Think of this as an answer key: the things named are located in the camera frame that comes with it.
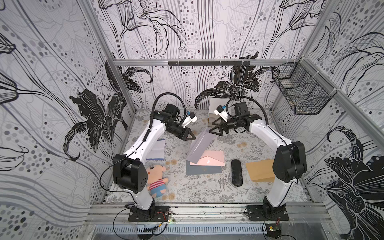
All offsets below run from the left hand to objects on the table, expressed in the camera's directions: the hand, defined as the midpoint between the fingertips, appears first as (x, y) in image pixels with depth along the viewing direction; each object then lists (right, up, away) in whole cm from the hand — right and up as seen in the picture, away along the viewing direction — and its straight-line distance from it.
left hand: (193, 139), depth 77 cm
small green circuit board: (+38, -43, -6) cm, 58 cm away
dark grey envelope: (-1, -20, +11) cm, 23 cm away
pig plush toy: (-19, -22, 0) cm, 30 cm away
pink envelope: (+11, -13, +14) cm, 22 cm away
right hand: (+12, +7, +8) cm, 16 cm away
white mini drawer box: (+14, +23, +29) cm, 39 cm away
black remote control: (+25, -20, +7) cm, 33 cm away
